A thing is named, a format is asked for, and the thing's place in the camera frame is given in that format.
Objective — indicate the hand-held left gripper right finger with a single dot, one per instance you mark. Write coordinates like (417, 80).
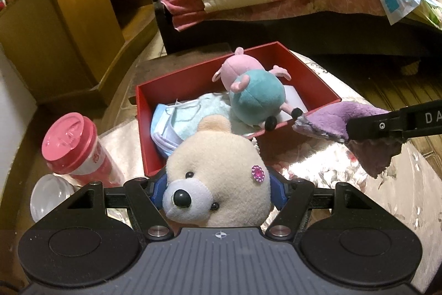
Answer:
(279, 191)

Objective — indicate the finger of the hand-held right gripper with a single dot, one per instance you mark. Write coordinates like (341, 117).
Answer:
(397, 122)

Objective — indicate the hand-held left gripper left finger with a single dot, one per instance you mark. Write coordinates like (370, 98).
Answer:
(159, 189)

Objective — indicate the red cardboard box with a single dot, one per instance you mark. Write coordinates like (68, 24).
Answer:
(148, 143)

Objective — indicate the blue face mask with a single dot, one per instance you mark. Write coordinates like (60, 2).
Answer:
(165, 129)

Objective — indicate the cream teddy bear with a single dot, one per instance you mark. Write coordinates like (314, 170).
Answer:
(221, 160)

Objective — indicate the purple cloth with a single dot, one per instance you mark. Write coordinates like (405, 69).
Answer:
(328, 122)

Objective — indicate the white towel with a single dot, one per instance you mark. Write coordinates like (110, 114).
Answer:
(293, 96)

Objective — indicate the light blue towel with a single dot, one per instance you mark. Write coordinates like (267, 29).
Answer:
(210, 106)

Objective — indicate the pink pig plush toy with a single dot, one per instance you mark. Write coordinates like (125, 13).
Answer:
(255, 94)

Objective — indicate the pink lidded plastic jar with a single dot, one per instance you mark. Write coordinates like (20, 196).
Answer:
(69, 143)

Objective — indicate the clear glass jar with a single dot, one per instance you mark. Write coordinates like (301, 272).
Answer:
(48, 194)

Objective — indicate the dark wooden bed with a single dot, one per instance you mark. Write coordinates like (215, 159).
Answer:
(276, 35)

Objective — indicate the wooden cabinet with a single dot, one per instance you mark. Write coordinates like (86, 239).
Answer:
(69, 22)

